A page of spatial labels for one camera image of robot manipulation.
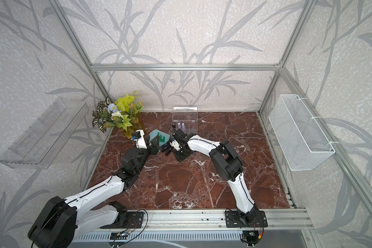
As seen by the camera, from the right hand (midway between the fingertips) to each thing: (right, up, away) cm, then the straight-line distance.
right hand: (179, 156), depth 96 cm
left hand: (-11, +14, -16) cm, 24 cm away
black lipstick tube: (-7, +3, 0) cm, 8 cm away
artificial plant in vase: (-33, +26, -6) cm, 42 cm away
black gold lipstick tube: (-9, +5, +3) cm, 11 cm away
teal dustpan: (-18, +14, +11) cm, 25 cm away
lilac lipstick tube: (+2, +19, +8) cm, 21 cm away
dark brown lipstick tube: (-4, +19, +9) cm, 21 cm away
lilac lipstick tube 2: (-1, +20, +9) cm, 22 cm away
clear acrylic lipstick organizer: (+3, +25, +22) cm, 33 cm away
